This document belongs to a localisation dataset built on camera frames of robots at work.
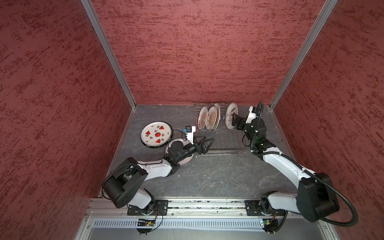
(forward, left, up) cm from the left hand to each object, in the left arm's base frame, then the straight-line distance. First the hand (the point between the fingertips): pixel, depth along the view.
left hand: (210, 140), depth 77 cm
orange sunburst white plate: (+29, +3, -16) cm, 34 cm away
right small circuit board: (-34, -29, -21) cm, 50 cm away
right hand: (+14, -16, +3) cm, 22 cm away
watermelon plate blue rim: (+24, +37, -18) cm, 48 cm away
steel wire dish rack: (+10, -13, -19) cm, 26 cm away
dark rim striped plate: (+12, +35, -17) cm, 41 cm away
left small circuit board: (-34, +32, -23) cm, 52 cm away
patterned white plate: (+30, -18, -7) cm, 36 cm away
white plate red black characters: (-3, +13, -19) cm, 23 cm away
